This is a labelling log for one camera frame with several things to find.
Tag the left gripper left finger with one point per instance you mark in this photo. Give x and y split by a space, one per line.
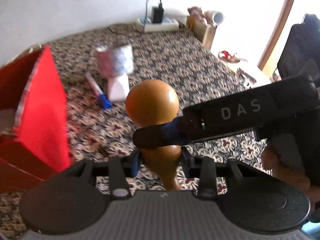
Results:
130 165

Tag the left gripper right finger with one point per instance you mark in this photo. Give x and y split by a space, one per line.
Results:
191 165

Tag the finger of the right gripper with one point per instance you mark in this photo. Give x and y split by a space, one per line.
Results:
177 132

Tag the orange wooden gourd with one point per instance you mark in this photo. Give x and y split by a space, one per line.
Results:
154 102

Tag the white blue patterned cup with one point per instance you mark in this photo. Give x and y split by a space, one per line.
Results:
114 60

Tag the right hand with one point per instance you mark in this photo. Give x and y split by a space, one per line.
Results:
270 161

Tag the black chair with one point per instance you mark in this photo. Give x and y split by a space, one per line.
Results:
300 55

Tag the blue white marker pen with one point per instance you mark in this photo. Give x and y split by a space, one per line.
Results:
101 97

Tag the white small box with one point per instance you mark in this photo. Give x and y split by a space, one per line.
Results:
118 88

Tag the red cardboard box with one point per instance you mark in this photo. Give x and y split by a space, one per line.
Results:
34 144

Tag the white power strip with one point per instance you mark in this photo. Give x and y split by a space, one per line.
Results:
147 26

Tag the white tube roll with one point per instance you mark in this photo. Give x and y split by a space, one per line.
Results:
214 18

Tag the pink plush toy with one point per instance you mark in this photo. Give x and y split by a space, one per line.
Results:
196 13

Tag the black power adapter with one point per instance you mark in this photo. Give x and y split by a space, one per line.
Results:
157 14

